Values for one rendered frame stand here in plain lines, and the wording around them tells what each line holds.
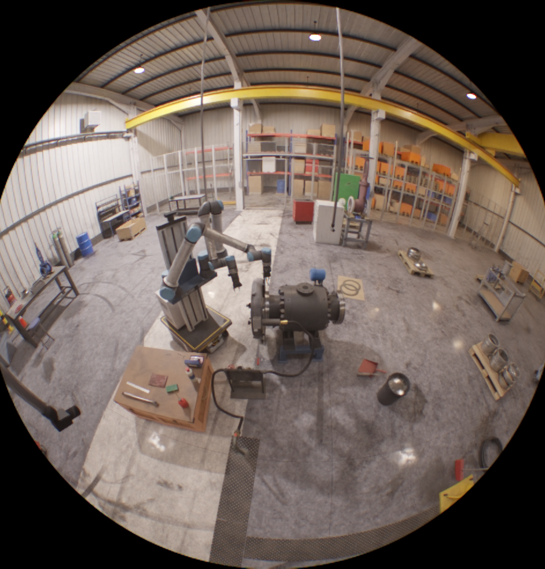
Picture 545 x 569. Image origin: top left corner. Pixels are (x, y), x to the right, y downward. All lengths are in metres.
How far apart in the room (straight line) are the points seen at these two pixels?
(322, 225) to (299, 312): 3.88
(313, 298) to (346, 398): 1.31
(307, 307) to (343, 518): 2.42
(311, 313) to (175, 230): 1.73
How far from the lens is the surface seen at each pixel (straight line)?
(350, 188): 9.02
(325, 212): 5.65
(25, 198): 9.05
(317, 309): 2.25
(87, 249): 9.16
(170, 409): 2.09
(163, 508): 2.59
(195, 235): 1.59
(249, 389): 2.49
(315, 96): 9.27
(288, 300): 2.21
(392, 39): 9.16
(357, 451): 2.46
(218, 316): 2.85
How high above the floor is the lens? 2.27
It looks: 36 degrees down
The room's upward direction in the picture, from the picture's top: 1 degrees clockwise
